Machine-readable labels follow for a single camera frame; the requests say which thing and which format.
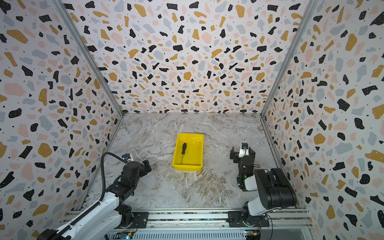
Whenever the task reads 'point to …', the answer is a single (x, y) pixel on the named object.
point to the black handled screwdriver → (183, 149)
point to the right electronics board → (252, 234)
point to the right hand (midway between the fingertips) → (241, 144)
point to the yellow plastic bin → (193, 158)
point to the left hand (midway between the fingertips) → (141, 162)
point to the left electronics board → (126, 235)
